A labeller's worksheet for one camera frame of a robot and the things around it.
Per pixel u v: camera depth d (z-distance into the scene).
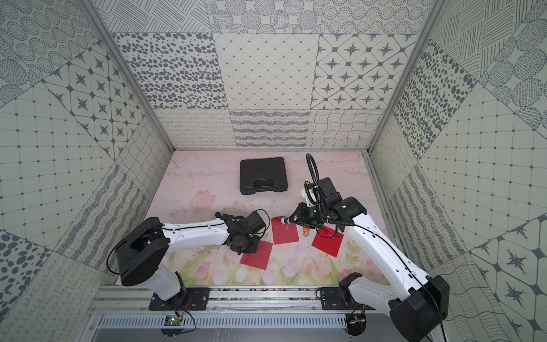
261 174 1.04
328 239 0.89
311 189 0.61
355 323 0.72
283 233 0.91
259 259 0.83
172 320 0.72
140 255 0.44
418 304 0.37
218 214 0.95
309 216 0.64
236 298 0.76
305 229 0.90
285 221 0.75
